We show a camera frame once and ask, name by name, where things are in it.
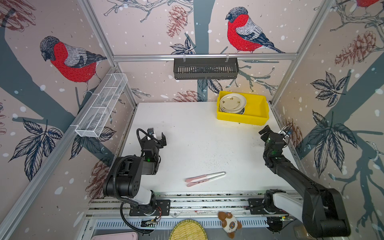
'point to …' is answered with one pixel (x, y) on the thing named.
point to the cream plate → (232, 102)
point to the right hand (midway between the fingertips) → (271, 131)
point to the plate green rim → (242, 112)
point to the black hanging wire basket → (206, 68)
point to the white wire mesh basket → (101, 105)
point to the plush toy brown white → (229, 224)
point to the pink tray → (116, 235)
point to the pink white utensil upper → (208, 176)
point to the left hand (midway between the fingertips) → (153, 133)
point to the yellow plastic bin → (256, 110)
